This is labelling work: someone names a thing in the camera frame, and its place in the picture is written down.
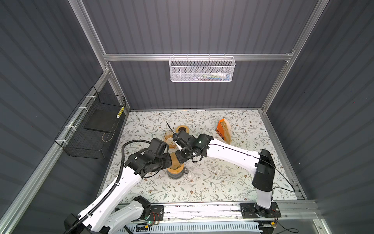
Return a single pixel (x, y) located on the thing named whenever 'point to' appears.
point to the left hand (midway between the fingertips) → (171, 161)
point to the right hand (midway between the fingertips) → (179, 158)
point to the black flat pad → (104, 120)
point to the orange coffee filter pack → (223, 129)
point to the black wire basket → (74, 137)
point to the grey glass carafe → (177, 175)
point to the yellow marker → (120, 111)
